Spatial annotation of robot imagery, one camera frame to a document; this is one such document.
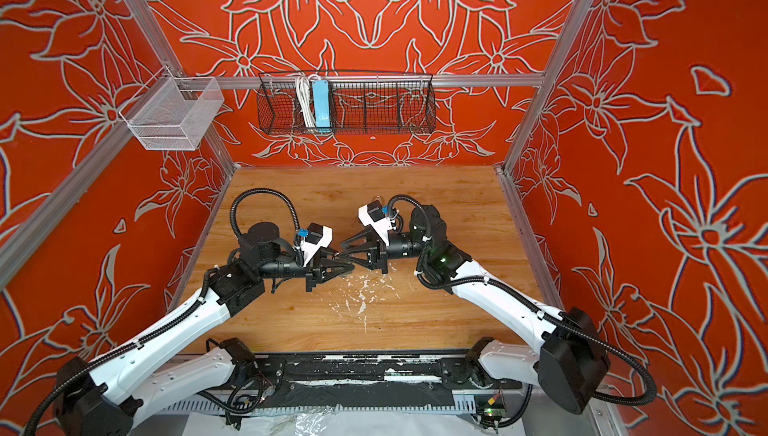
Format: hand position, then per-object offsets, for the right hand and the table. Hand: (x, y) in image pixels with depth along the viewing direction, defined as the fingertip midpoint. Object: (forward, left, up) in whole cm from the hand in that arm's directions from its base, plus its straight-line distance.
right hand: (340, 254), depth 61 cm
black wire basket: (+56, -2, 0) cm, 56 cm away
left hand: (0, -2, -3) cm, 4 cm away
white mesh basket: (+49, +57, +3) cm, 75 cm away
